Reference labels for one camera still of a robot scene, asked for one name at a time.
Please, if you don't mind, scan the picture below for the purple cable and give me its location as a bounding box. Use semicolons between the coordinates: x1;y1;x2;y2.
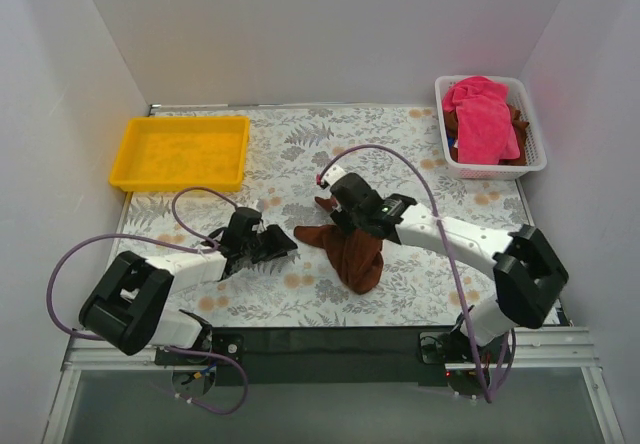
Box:
317;143;519;405
47;186;251;415

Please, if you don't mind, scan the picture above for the floral table mat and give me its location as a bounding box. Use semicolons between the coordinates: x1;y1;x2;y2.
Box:
113;107;529;327

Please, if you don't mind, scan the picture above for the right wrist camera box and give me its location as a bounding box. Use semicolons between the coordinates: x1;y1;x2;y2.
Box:
316;165;346;189

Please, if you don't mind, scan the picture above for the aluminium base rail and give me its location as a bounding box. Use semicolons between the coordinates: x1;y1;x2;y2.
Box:
44;327;624;443

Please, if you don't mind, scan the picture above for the brown towel in basket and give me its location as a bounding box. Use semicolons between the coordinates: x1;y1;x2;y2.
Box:
443;105;529;166

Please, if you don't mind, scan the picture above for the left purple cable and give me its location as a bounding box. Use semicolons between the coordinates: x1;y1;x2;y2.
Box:
47;186;251;415

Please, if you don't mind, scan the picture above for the brown towel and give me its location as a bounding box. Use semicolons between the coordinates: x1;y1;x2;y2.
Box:
293;224;384;295
443;105;529;166

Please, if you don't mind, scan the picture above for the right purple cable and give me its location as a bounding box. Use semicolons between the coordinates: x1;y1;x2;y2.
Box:
317;143;519;405

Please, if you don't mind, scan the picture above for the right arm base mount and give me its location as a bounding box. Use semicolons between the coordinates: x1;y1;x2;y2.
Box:
419;331;503;364

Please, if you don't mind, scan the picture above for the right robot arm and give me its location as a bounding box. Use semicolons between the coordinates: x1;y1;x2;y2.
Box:
318;166;569;347

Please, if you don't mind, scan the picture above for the yellow plastic tray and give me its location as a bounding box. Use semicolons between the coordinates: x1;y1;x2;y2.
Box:
109;116;250;192

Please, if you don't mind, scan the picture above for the white plastic basket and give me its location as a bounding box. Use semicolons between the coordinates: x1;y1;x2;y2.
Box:
434;75;547;180

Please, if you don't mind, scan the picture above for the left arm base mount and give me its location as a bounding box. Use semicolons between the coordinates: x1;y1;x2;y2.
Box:
154;332;244;367

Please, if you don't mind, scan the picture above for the pink towel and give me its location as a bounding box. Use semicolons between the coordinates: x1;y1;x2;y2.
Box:
441;76;521;165

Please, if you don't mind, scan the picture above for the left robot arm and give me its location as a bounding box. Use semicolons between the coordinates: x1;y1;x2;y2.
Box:
79;207;297;356

